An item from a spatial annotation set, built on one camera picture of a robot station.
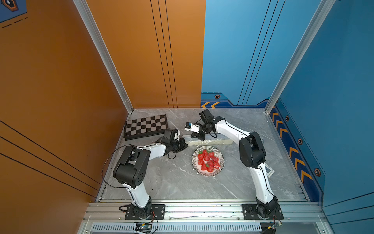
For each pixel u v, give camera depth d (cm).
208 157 91
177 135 81
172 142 81
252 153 58
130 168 49
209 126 76
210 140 94
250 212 73
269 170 85
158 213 74
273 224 69
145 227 71
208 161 87
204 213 75
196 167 86
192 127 85
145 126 105
